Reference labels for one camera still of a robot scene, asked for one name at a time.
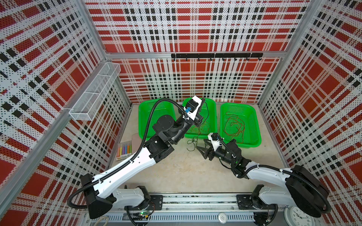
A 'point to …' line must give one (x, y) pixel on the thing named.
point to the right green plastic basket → (248, 114)
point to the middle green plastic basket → (212, 118)
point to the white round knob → (222, 217)
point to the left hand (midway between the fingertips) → (204, 98)
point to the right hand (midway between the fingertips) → (202, 143)
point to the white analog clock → (294, 216)
